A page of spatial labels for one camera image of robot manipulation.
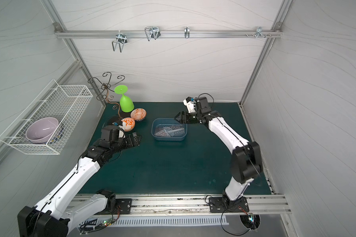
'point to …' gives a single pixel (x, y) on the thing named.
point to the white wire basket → (66, 103)
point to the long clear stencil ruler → (178, 133)
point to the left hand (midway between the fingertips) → (135, 137)
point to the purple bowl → (39, 131)
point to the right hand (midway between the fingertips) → (179, 117)
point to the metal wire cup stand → (106, 87)
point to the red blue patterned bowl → (138, 114)
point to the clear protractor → (167, 128)
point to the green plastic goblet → (126, 104)
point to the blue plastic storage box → (158, 123)
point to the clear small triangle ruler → (162, 133)
